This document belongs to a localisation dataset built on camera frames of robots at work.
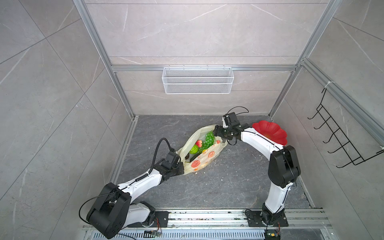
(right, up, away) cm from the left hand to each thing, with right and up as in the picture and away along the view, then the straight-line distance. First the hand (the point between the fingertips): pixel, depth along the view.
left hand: (182, 164), depth 88 cm
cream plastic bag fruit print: (+6, +2, -1) cm, 6 cm away
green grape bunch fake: (+17, +14, +10) cm, 24 cm away
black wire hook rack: (+72, +10, -30) cm, 79 cm away
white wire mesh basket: (+10, +55, +12) cm, 57 cm away
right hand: (+22, +20, +5) cm, 30 cm away
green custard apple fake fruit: (+7, +8, +5) cm, 12 cm away
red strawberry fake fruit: (+10, +12, +10) cm, 19 cm away
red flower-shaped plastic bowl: (+66, +19, +22) cm, 72 cm away
